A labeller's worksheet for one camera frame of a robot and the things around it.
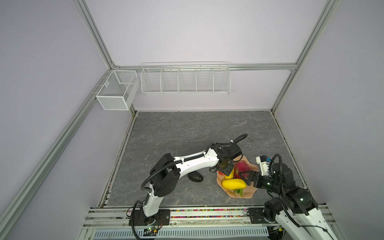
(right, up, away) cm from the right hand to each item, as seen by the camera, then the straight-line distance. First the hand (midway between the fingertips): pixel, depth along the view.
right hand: (245, 175), depth 73 cm
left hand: (-8, 0, +8) cm, 12 cm away
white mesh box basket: (-78, +49, +28) cm, 96 cm away
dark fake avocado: (-25, -3, +9) cm, 27 cm away
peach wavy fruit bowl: (+4, -9, +4) cm, 11 cm away
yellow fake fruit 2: (-5, -6, +4) cm, 8 cm away
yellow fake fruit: (-5, -4, +9) cm, 11 cm away
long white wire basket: (-31, +57, +26) cm, 70 cm away
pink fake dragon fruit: (+1, +2, +10) cm, 10 cm away
